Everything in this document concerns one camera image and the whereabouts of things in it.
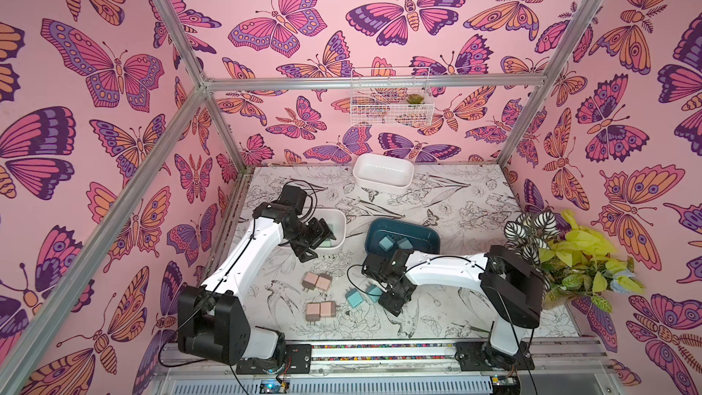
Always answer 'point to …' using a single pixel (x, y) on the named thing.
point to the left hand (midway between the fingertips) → (332, 241)
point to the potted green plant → (579, 263)
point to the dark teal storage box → (422, 239)
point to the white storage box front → (335, 219)
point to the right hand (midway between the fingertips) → (395, 298)
